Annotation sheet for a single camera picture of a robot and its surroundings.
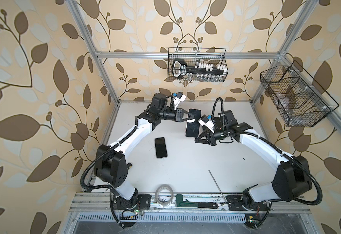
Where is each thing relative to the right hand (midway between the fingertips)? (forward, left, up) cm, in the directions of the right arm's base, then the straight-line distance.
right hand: (196, 141), depth 75 cm
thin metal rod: (-17, -12, -20) cm, 29 cm away
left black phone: (+8, +21, -20) cm, 30 cm away
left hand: (+7, +1, +12) cm, 14 cm away
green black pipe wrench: (-24, +9, -18) cm, 32 cm away
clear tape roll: (-17, +18, -18) cm, 30 cm away
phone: (+4, +2, +7) cm, 8 cm away
